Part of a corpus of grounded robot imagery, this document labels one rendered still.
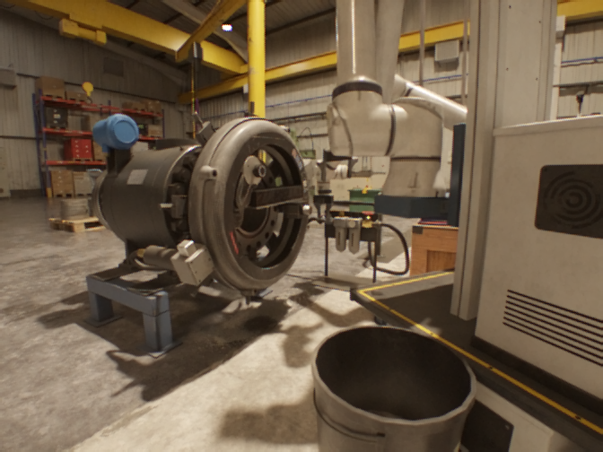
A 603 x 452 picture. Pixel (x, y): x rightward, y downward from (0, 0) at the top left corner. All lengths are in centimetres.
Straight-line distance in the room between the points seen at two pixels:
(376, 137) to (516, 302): 53
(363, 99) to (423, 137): 20
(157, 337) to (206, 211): 63
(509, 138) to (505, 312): 38
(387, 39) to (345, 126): 45
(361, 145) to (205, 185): 53
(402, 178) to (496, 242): 31
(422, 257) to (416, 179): 92
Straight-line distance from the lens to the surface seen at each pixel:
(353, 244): 199
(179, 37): 1476
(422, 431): 56
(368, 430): 57
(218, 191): 104
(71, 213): 529
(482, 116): 93
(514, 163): 75
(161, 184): 138
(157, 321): 140
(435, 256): 177
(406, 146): 91
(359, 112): 88
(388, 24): 122
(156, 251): 120
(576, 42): 1248
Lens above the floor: 73
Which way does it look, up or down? 9 degrees down
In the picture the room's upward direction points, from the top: straight up
